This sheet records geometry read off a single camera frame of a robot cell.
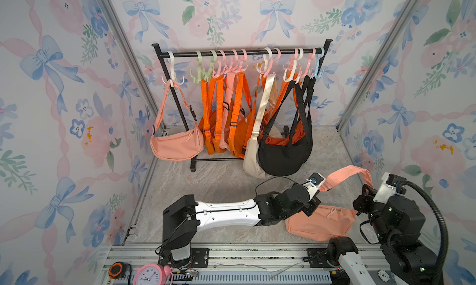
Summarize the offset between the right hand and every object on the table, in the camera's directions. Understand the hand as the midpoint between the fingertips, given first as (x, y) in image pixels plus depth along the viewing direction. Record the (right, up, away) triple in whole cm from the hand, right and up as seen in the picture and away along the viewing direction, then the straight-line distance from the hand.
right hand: (367, 185), depth 61 cm
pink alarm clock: (-75, -34, +7) cm, 83 cm away
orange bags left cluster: (-41, +29, +36) cm, 62 cm away
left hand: (-13, -3, +5) cm, 14 cm away
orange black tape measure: (-87, -33, +8) cm, 94 cm away
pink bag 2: (-7, -18, +14) cm, 23 cm away
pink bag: (-73, +13, +32) cm, 81 cm away
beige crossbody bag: (-37, +6, +27) cm, 46 cm away
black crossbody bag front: (-22, +6, +34) cm, 41 cm away
